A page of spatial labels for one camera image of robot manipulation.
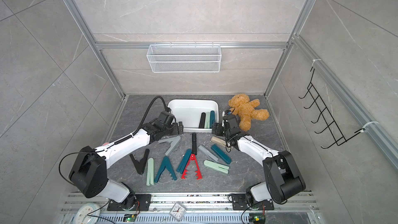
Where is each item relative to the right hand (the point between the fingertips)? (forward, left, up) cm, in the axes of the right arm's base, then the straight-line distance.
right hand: (219, 126), depth 91 cm
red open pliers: (-24, +12, -9) cm, 29 cm away
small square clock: (-41, +22, -8) cm, 47 cm away
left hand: (-1, +23, +3) cm, 24 cm away
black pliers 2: (-8, +15, -6) cm, 18 cm away
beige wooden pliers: (-6, 0, -7) cm, 9 cm away
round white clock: (-43, +56, +3) cm, 71 cm away
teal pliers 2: (-19, +31, -9) cm, 37 cm away
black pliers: (+7, +10, -7) cm, 14 cm away
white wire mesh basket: (+40, +21, +21) cm, 50 cm away
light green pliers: (+8, +7, -7) cm, 13 cm away
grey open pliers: (-6, +27, -8) cm, 29 cm away
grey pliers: (-14, +7, -6) cm, 17 cm away
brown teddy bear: (+14, -19, -2) cm, 24 cm away
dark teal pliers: (+11, +3, -8) cm, 14 cm away
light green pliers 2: (-22, +1, -7) cm, 23 cm away
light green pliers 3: (-24, +38, -7) cm, 46 cm away
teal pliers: (-20, +22, -8) cm, 31 cm away
